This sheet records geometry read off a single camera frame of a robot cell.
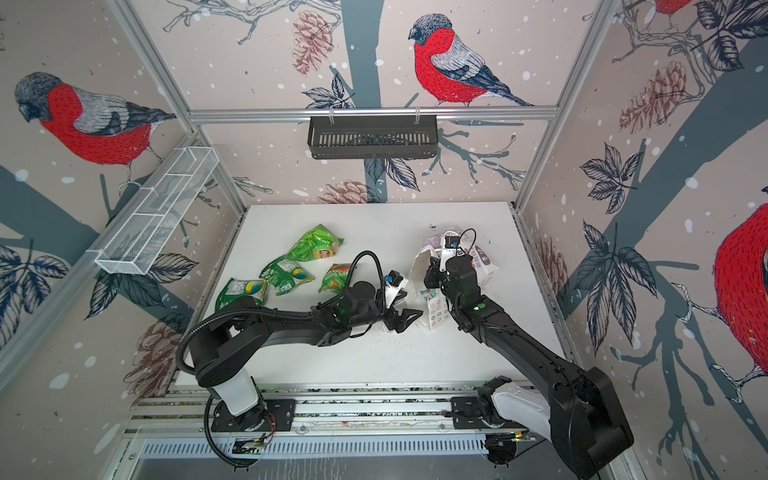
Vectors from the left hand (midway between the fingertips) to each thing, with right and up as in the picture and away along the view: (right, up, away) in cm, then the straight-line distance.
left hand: (414, 306), depth 80 cm
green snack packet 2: (-24, +5, +13) cm, 28 cm away
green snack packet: (-31, +17, +18) cm, 40 cm away
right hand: (+5, +12, +3) cm, 13 cm away
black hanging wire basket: (-14, +54, +27) cm, 62 cm away
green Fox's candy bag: (-50, +2, +13) cm, 51 cm away
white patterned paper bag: (+5, 0, +2) cm, 6 cm away
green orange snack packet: (-42, +7, +18) cm, 46 cm away
